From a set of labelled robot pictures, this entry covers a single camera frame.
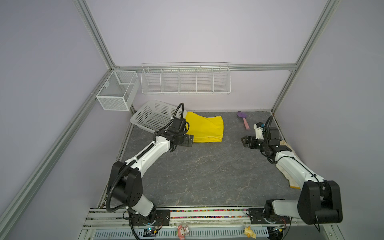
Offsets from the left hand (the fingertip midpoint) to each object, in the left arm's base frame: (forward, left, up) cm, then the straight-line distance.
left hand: (185, 139), depth 87 cm
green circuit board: (-42, +19, -17) cm, 49 cm away
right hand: (-2, -37, -2) cm, 37 cm away
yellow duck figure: (-46, -27, -10) cm, 54 cm away
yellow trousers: (+17, -14, -15) cm, 27 cm away
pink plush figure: (-43, +3, -11) cm, 45 cm away
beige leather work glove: (+2, -66, -15) cm, 68 cm away
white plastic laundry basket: (+35, +27, -15) cm, 47 cm away
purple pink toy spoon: (+28, -45, -14) cm, 55 cm away
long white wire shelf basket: (+37, -2, +16) cm, 41 cm away
